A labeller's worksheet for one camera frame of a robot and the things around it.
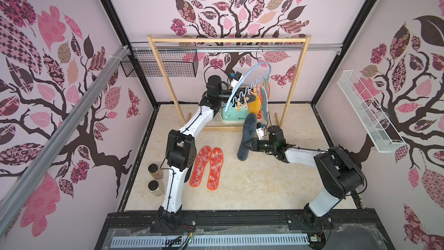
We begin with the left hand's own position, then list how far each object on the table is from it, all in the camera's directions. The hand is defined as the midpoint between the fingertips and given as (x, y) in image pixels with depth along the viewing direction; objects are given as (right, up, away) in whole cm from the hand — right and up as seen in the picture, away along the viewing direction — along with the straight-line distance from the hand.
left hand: (252, 99), depth 77 cm
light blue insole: (+9, 0, +12) cm, 15 cm away
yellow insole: (+3, -3, +10) cm, 11 cm away
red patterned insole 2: (-17, -33, +15) cm, 40 cm away
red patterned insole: (-25, -30, +18) cm, 43 cm away
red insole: (+8, -6, +21) cm, 23 cm away
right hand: (-3, -23, +12) cm, 26 cm away
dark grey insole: (0, -16, +9) cm, 18 cm away
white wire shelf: (+55, -12, -2) cm, 56 cm away
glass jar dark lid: (-46, -35, +4) cm, 58 cm away
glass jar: (-44, -39, -3) cm, 59 cm away
